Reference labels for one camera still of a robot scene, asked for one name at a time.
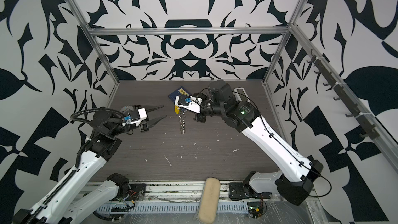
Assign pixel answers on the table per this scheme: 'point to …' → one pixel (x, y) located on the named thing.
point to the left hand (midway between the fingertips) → (164, 105)
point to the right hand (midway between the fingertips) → (183, 103)
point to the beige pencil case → (207, 212)
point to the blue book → (181, 90)
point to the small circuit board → (255, 209)
